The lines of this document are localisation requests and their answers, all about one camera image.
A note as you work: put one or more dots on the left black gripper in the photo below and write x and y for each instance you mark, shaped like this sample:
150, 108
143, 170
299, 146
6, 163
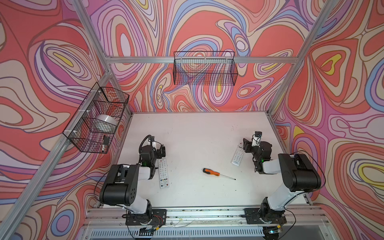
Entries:
160, 151

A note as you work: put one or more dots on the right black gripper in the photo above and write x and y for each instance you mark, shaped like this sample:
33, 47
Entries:
247, 145

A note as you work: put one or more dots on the white remote control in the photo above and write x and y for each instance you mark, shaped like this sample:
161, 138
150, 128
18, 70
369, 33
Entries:
163, 173
238, 156

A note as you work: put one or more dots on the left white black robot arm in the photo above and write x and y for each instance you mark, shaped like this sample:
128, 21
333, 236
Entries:
120, 187

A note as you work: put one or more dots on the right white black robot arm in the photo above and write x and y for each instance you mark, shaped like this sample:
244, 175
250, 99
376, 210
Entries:
298, 174

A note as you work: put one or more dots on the small black item in basket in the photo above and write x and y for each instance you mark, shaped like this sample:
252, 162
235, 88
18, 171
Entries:
106, 141

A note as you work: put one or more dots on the white tape roll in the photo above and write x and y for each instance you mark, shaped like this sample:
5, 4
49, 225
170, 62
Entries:
107, 119

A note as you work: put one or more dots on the orange black screwdriver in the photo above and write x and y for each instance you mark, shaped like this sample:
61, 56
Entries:
217, 174

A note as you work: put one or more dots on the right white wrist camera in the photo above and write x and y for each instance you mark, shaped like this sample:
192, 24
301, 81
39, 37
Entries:
256, 138

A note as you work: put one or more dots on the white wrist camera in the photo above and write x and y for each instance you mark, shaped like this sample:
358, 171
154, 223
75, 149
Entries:
256, 138
153, 142

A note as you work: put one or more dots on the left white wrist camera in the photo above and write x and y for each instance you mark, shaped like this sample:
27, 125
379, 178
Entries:
153, 142

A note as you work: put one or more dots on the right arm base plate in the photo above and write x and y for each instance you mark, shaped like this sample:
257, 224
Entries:
255, 216

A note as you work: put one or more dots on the black wire basket left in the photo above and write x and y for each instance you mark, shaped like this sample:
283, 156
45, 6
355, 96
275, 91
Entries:
84, 131

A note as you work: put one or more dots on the black wire basket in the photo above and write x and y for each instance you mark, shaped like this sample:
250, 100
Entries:
205, 68
84, 131

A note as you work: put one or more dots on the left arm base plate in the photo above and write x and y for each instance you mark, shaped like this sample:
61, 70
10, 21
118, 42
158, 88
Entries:
154, 218

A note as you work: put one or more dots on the aluminium front rail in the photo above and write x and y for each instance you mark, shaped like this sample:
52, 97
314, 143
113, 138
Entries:
299, 215

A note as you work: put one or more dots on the black wire basket back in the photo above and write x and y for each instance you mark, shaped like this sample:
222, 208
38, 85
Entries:
205, 68

